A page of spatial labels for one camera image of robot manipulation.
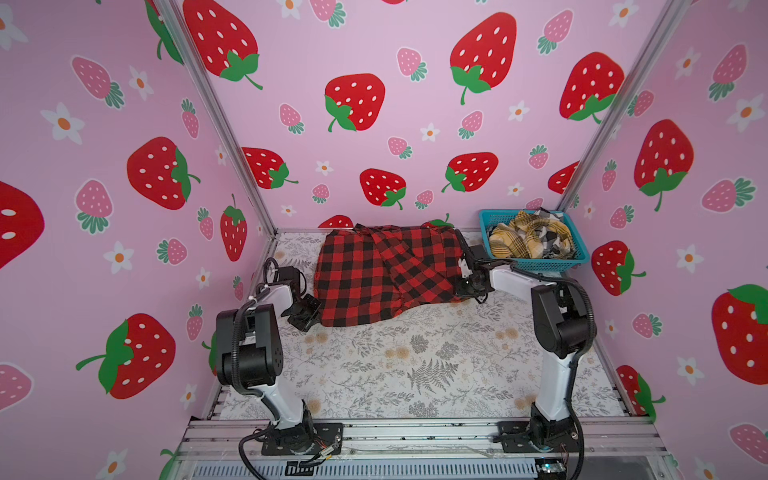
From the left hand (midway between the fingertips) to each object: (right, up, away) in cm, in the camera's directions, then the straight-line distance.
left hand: (321, 313), depth 95 cm
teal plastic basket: (+76, +25, +9) cm, 81 cm away
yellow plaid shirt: (+67, +25, +9) cm, 72 cm away
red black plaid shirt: (+13, +12, +12) cm, 22 cm away
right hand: (+46, +7, +6) cm, 47 cm away
